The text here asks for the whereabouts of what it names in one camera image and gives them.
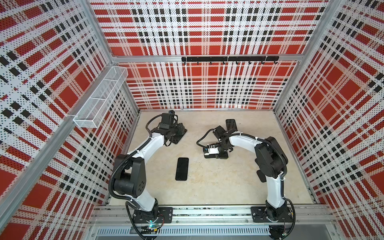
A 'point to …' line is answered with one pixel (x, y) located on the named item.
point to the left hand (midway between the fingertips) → (181, 129)
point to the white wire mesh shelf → (92, 114)
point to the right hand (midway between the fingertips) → (219, 154)
